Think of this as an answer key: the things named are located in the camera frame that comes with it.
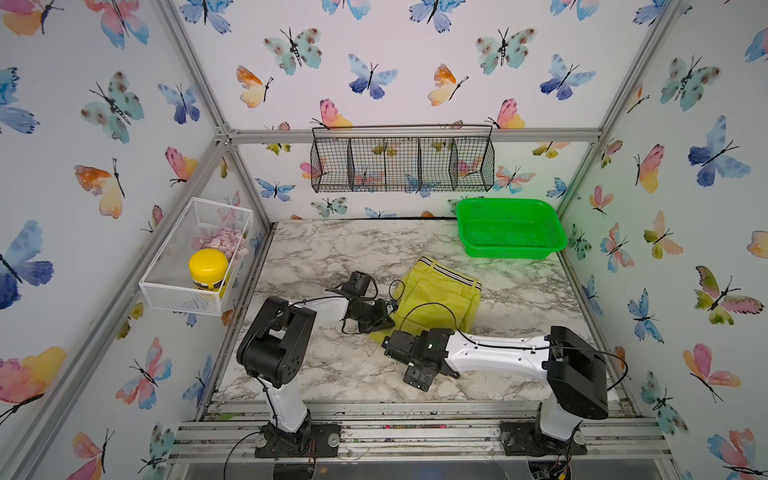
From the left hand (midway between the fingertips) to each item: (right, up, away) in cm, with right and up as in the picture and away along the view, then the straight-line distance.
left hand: (397, 323), depth 92 cm
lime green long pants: (+12, +7, +6) cm, 15 cm away
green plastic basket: (+45, +32, +29) cm, 62 cm away
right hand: (+7, -6, -10) cm, 14 cm away
